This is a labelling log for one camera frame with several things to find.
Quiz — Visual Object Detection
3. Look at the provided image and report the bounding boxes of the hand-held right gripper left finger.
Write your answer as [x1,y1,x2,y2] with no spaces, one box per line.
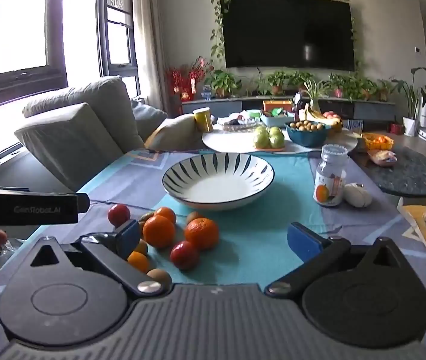
[29,219,165,296]

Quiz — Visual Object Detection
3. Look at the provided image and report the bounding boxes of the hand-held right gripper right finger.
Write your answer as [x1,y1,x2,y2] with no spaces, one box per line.
[265,222,399,297]

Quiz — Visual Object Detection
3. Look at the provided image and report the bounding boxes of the red tomato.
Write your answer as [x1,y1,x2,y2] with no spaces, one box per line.
[170,241,199,271]
[108,203,131,229]

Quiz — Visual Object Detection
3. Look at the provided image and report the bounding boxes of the small orange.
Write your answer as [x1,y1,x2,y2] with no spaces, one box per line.
[153,206,177,225]
[127,251,150,274]

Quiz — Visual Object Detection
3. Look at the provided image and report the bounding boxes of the large orange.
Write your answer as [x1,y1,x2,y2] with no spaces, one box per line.
[184,217,220,251]
[141,214,177,249]

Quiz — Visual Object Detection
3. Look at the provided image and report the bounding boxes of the black striped white bowl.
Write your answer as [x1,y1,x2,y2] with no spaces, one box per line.
[161,152,275,211]

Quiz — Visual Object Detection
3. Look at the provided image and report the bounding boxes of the blue patterned tablecloth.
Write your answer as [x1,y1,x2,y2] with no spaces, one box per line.
[0,146,426,360]

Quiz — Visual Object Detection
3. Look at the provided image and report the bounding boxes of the glass jar with orange label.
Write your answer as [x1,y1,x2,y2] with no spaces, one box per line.
[313,144,349,208]

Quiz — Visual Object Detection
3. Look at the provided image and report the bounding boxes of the white oval gadget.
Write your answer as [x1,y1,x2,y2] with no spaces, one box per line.
[343,182,373,208]

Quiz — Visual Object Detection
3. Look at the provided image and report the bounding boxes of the grey sofa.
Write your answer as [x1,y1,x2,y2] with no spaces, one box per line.
[14,76,204,192]

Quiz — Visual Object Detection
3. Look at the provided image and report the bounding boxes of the blue fruit bowl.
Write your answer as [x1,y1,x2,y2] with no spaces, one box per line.
[284,122,331,148]

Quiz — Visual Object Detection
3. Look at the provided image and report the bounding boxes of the beige pillow with yellow trim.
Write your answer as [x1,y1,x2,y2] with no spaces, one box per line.
[144,114,204,152]

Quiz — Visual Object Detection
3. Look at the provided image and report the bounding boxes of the yellow paper sheet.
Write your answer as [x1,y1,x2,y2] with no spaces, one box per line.
[397,197,426,250]

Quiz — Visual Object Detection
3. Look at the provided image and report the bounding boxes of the pink dish of snacks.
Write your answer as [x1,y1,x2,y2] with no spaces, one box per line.
[367,149,398,167]

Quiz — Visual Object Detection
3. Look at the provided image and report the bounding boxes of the pile of longans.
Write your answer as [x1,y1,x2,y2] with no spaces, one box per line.
[290,119,328,133]

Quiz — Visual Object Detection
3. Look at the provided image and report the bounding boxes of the grey throw pillow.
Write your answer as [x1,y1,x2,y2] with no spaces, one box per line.
[132,99,168,141]

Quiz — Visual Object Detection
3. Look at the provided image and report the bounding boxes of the orange plastic basket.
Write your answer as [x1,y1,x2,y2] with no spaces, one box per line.
[361,132,394,151]

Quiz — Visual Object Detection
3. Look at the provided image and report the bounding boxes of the white round table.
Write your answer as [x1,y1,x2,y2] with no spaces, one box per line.
[201,122,359,154]

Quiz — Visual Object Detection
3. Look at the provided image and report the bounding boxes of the teal basket of snacks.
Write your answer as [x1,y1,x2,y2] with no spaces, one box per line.
[260,109,298,128]

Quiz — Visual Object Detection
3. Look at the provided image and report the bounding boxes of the bunch of bananas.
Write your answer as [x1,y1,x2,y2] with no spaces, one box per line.
[303,104,343,126]

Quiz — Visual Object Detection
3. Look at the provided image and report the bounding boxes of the dark marble round table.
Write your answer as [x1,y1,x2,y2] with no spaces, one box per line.
[348,144,426,197]

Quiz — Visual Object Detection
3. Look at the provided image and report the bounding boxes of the glass dish of snacks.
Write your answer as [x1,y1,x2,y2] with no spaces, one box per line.
[221,118,258,133]

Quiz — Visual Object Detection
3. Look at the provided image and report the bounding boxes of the yellow can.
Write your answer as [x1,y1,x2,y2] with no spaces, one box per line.
[193,107,213,133]

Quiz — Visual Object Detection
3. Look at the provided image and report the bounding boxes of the orange box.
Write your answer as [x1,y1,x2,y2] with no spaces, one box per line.
[263,100,293,113]

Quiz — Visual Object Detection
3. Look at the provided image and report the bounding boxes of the spider plant in vase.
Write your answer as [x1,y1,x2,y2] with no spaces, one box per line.
[299,79,334,113]

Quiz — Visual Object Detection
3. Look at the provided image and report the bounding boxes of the grey television cabinet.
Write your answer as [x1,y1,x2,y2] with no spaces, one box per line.
[181,95,397,122]

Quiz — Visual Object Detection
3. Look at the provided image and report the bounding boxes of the tall plant in white pot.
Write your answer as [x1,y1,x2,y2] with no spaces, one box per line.
[391,67,426,137]

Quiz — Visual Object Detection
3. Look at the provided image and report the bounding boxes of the green potted plant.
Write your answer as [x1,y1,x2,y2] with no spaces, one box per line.
[350,77,379,101]
[205,69,241,98]
[378,79,395,102]
[327,74,350,98]
[290,71,315,91]
[267,71,290,95]

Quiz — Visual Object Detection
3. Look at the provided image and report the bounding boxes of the red decorative plant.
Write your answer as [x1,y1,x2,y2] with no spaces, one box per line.
[164,57,215,102]

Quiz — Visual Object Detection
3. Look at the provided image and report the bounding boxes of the large dark framed window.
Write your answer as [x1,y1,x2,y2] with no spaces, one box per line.
[0,0,67,166]

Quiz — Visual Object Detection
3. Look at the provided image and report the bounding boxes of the beige curtain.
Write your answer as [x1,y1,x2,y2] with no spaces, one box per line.
[132,0,168,117]

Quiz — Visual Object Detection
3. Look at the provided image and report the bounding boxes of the narrow dark framed window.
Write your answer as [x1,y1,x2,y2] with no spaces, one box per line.
[96,0,140,98]

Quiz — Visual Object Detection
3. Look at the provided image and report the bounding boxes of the black wall television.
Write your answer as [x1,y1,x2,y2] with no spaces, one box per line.
[220,0,355,72]

